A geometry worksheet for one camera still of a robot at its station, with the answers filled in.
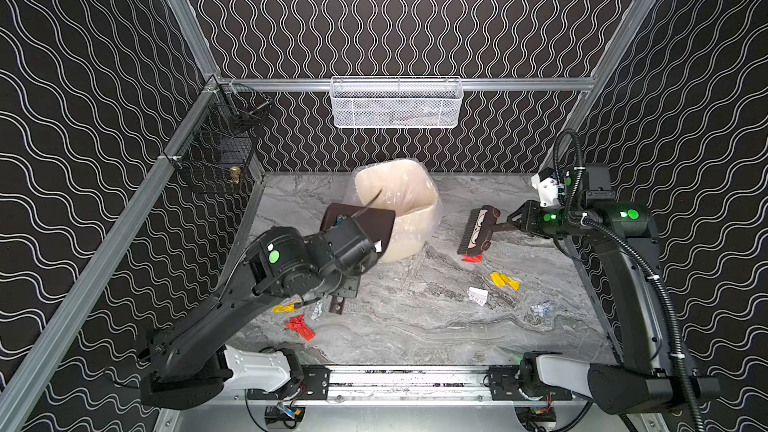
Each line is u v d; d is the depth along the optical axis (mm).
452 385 762
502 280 913
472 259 955
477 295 885
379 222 675
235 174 830
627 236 424
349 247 422
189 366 370
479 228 799
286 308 860
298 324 837
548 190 621
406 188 920
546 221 578
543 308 860
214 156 940
